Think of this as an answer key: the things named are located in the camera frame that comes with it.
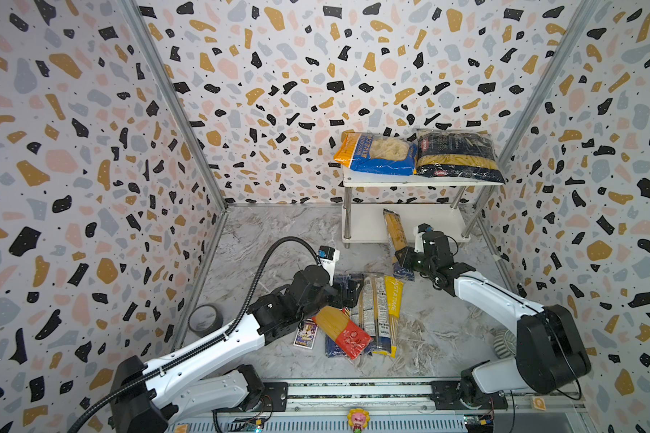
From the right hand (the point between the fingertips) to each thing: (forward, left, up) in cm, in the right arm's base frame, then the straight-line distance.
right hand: (394, 247), depth 88 cm
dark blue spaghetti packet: (-22, +16, +13) cm, 30 cm away
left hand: (-16, +14, +9) cm, 23 cm away
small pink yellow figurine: (-45, +12, -10) cm, 48 cm away
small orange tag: (-41, -37, -15) cm, 57 cm away
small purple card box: (-24, +28, -14) cm, 39 cm away
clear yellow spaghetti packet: (-17, +5, -11) cm, 21 cm away
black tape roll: (-20, +61, -13) cm, 65 cm away
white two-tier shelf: (+39, -28, -18) cm, 51 cm away
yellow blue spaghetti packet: (+4, -2, 0) cm, 4 cm away
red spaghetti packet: (-21, +18, -11) cm, 30 cm away
